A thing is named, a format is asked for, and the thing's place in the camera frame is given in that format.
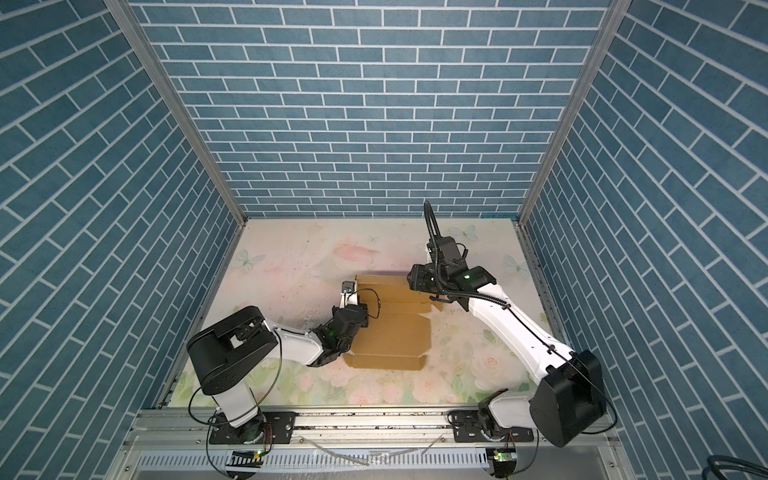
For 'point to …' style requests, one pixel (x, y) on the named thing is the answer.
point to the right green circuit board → (505, 454)
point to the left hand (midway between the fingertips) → (362, 299)
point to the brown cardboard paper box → (397, 336)
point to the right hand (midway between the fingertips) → (412, 273)
